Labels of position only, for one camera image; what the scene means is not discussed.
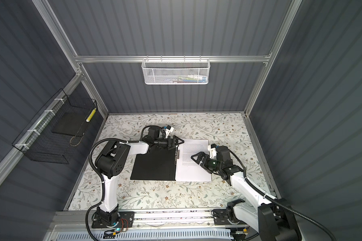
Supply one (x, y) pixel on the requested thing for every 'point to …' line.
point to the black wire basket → (54, 134)
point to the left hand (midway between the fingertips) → (181, 143)
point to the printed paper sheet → (187, 169)
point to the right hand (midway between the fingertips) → (197, 161)
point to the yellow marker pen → (91, 115)
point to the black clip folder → (158, 164)
